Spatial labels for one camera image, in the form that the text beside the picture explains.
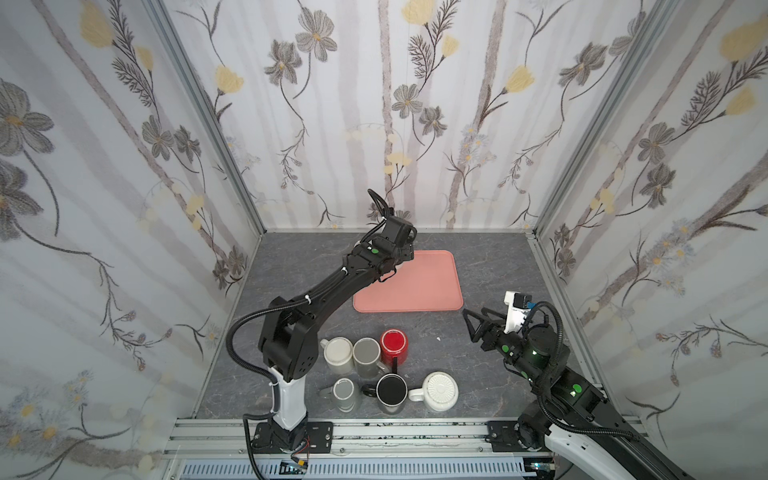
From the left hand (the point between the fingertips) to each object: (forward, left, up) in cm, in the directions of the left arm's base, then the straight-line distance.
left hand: (398, 237), depth 88 cm
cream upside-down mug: (-30, +17, -15) cm, 38 cm away
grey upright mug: (-31, +9, -13) cm, 35 cm away
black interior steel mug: (-40, +3, -14) cm, 42 cm away
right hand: (-26, -16, +4) cm, 31 cm away
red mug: (-27, +2, -14) cm, 31 cm away
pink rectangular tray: (-1, -12, -22) cm, 26 cm away
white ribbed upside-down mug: (-41, -9, -14) cm, 44 cm away
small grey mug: (-40, +15, -13) cm, 45 cm away
